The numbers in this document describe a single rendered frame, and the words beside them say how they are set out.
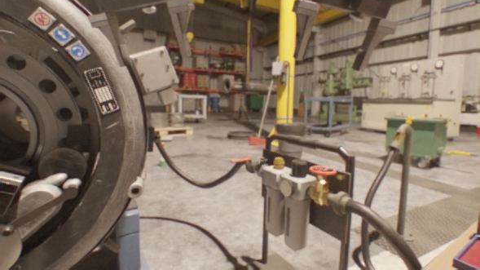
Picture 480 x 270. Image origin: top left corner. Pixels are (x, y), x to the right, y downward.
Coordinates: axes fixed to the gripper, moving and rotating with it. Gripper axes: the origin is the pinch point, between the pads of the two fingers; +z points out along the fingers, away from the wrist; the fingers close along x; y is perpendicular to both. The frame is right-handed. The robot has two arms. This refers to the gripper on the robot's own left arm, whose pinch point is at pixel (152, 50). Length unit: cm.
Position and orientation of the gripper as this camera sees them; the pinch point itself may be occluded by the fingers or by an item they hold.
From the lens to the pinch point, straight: 51.4
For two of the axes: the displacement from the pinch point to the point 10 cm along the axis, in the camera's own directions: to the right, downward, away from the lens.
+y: 1.2, -4.6, 8.8
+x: -9.8, 0.8, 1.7
